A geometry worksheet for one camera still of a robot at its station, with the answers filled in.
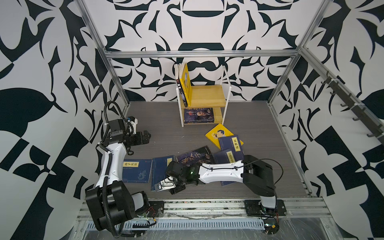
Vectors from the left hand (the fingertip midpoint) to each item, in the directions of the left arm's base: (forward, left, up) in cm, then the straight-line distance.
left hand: (140, 134), depth 83 cm
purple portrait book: (+21, -35, -10) cm, 42 cm away
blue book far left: (-14, +4, -16) cm, 22 cm away
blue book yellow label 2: (0, -54, -13) cm, 55 cm away
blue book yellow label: (-14, -9, -15) cm, 22 cm away
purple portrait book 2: (-10, -28, -15) cm, 34 cm away
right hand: (-21, -15, -11) cm, 28 cm away
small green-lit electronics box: (-42, -64, -17) cm, 78 cm away
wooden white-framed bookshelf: (+31, -41, -2) cm, 51 cm away
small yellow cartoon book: (+10, -45, -15) cm, 49 cm away
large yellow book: (+23, -26, +16) cm, 38 cm away
